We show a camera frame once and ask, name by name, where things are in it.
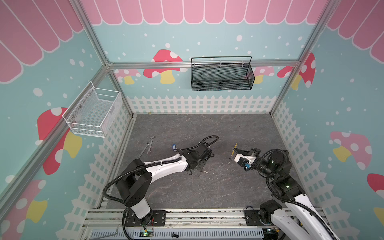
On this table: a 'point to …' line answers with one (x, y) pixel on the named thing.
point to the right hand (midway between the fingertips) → (237, 146)
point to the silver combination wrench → (148, 143)
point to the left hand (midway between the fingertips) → (197, 162)
